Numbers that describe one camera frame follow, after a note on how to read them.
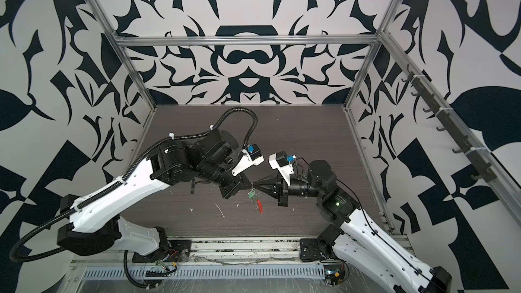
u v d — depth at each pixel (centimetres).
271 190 60
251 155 51
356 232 48
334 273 71
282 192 53
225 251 76
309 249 74
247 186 57
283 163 53
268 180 58
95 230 41
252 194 63
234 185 51
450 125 55
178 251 73
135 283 68
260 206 61
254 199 60
